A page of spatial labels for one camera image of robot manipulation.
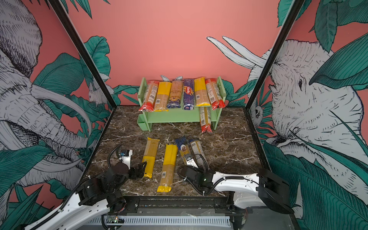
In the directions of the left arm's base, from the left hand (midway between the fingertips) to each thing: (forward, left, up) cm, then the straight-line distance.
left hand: (140, 161), depth 74 cm
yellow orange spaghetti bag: (+33, -35, +15) cm, 50 cm away
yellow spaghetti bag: (+32, -11, +15) cm, 37 cm away
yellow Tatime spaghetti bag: (+11, -1, -13) cm, 17 cm away
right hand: (-1, -26, -9) cm, 27 cm away
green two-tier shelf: (+29, +2, 0) cm, 29 cm away
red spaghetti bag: (+40, -4, +15) cm, 43 cm away
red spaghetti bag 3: (+29, -38, +1) cm, 48 cm away
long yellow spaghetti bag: (+10, -15, -13) cm, 22 cm away
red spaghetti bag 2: (+33, -42, +16) cm, 56 cm away
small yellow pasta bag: (+39, -20, +15) cm, 46 cm away
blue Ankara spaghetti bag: (+14, -23, -8) cm, 28 cm away
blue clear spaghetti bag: (+14, -32, -13) cm, 37 cm away
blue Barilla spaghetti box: (+34, -27, +16) cm, 47 cm away
